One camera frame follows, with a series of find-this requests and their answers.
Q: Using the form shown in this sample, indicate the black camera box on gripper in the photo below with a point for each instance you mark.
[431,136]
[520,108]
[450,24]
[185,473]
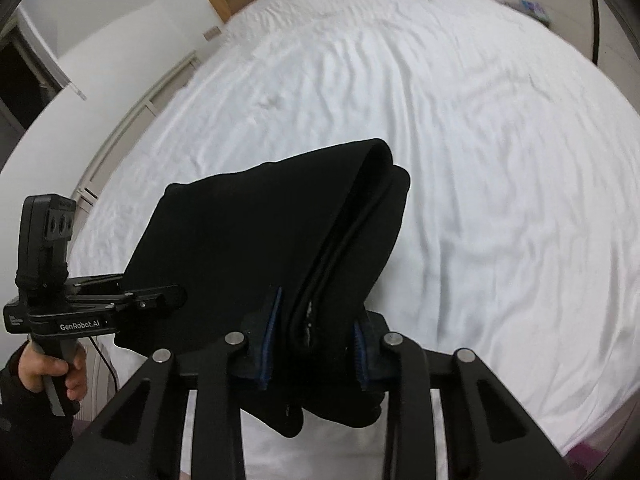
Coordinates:
[46,229]

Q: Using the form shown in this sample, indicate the person's left hand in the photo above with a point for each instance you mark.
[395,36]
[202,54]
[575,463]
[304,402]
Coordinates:
[33,366]

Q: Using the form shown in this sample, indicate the blue patterned item beside bed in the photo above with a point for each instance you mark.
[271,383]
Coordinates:
[534,10]

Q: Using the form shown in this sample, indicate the black pants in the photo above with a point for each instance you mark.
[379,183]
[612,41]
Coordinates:
[286,253]

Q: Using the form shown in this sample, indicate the white bed sheet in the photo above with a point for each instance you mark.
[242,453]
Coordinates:
[521,235]

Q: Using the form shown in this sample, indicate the wall socket plate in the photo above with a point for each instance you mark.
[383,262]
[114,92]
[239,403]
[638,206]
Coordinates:
[211,33]

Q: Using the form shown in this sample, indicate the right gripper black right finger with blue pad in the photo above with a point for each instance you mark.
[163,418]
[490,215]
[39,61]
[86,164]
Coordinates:
[488,434]

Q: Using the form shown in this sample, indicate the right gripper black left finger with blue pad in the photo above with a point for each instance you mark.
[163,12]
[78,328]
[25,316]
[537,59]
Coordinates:
[138,435]

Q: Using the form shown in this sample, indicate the white wardrobe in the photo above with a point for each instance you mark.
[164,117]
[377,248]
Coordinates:
[591,27]

